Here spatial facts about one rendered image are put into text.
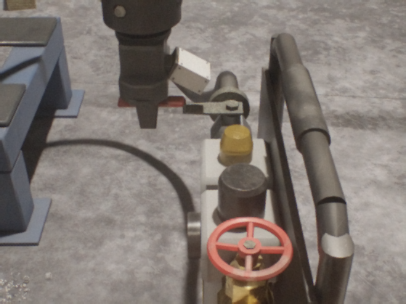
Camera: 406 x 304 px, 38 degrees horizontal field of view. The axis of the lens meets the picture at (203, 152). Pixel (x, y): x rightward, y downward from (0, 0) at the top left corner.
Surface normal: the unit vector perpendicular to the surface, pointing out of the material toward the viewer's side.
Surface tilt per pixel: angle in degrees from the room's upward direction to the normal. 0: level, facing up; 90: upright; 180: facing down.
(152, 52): 90
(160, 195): 0
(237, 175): 0
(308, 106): 0
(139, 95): 90
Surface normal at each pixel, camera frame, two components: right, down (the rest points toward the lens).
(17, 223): 0.01, 0.59
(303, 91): 0.00, -0.81
